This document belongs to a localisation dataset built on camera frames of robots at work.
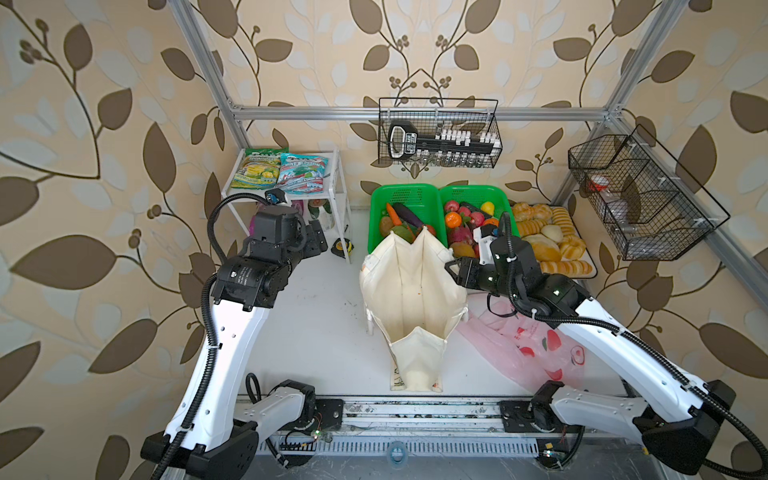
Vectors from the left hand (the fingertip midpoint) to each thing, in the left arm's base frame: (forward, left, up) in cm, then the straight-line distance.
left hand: (310, 229), depth 65 cm
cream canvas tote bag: (+5, -26, -36) cm, 45 cm away
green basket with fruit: (+41, -45, -33) cm, 69 cm away
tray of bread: (+26, -75, -32) cm, 86 cm away
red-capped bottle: (+22, -74, -4) cm, 77 cm away
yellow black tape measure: (+21, +2, -34) cm, 40 cm away
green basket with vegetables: (+45, -28, -33) cm, 62 cm away
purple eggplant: (+38, -23, -34) cm, 56 cm away
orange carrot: (+38, -17, -34) cm, 53 cm away
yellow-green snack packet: (+24, +20, -2) cm, 31 cm away
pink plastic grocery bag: (-13, -59, -37) cm, 71 cm away
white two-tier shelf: (+17, -2, -4) cm, 18 cm away
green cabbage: (+22, -21, -26) cm, 40 cm away
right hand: (-3, -33, -10) cm, 34 cm away
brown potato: (+30, -15, -32) cm, 46 cm away
